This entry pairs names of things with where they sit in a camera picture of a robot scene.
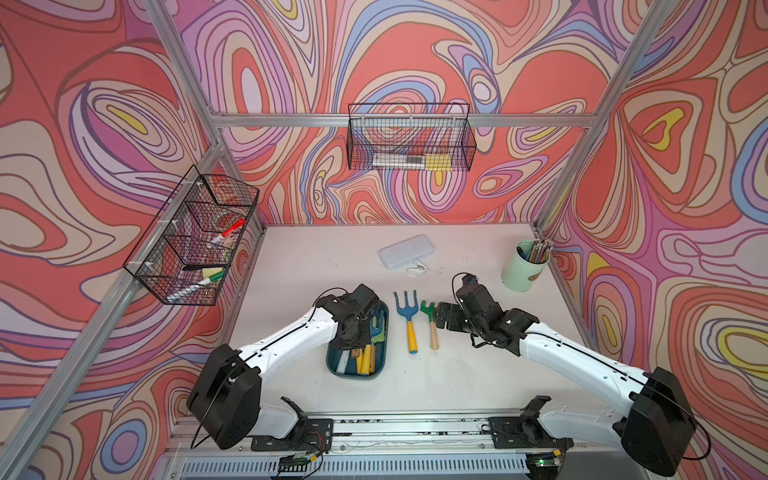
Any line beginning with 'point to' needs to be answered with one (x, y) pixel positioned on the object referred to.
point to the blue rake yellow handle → (409, 312)
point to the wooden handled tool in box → (372, 367)
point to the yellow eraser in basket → (438, 162)
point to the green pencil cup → (525, 264)
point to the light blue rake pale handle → (343, 360)
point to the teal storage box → (333, 354)
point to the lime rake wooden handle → (378, 338)
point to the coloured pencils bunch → (541, 250)
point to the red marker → (234, 227)
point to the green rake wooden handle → (434, 336)
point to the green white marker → (194, 286)
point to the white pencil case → (406, 251)
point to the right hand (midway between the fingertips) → (449, 322)
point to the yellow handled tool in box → (364, 361)
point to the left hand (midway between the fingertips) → (364, 343)
